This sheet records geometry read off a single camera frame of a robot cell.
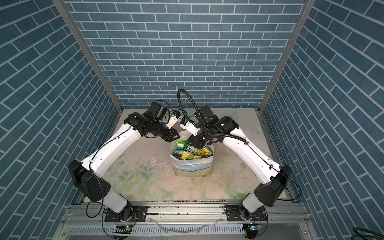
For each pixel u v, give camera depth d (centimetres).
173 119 69
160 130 63
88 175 41
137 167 89
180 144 79
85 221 72
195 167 74
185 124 61
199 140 62
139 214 74
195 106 52
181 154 75
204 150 75
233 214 74
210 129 50
